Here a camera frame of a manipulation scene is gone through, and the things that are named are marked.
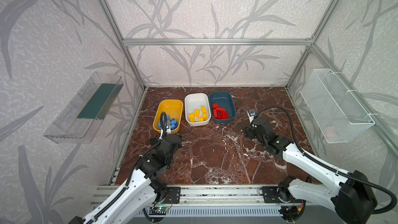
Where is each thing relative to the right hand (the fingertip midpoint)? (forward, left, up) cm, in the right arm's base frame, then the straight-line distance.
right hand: (252, 118), depth 84 cm
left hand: (-8, +44, +1) cm, 44 cm away
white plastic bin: (+23, +35, -13) cm, 43 cm away
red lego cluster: (+12, +17, -13) cm, 24 cm away
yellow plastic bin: (+19, +50, -16) cm, 56 cm away
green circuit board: (-41, +47, -15) cm, 64 cm away
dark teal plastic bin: (+25, +12, -15) cm, 32 cm away
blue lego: (+4, +47, -11) cm, 49 cm away
